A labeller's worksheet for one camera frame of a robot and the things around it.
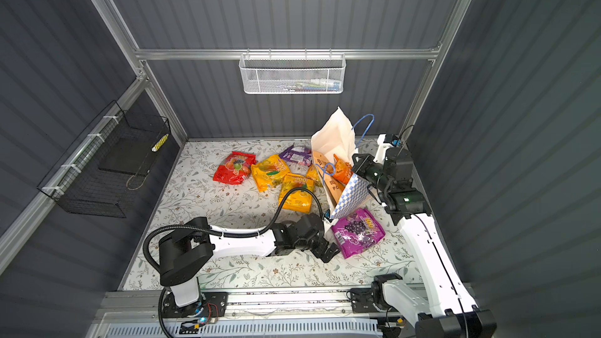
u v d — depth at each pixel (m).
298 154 1.09
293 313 0.73
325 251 0.72
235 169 1.02
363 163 0.62
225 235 0.49
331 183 0.82
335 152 0.99
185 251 0.49
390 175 0.54
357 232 0.83
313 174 1.02
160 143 0.82
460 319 0.37
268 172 1.02
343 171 0.91
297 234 0.64
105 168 0.72
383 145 0.64
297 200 0.91
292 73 1.24
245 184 1.02
